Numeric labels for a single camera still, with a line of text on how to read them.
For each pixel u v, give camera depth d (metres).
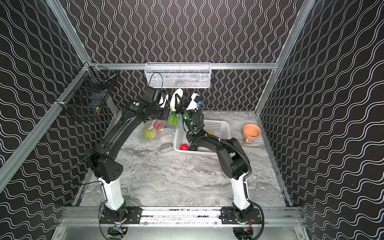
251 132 1.05
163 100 0.66
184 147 0.93
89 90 0.98
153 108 0.66
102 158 0.46
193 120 0.66
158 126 0.86
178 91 0.76
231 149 0.51
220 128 1.04
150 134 0.98
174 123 0.86
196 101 0.71
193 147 0.94
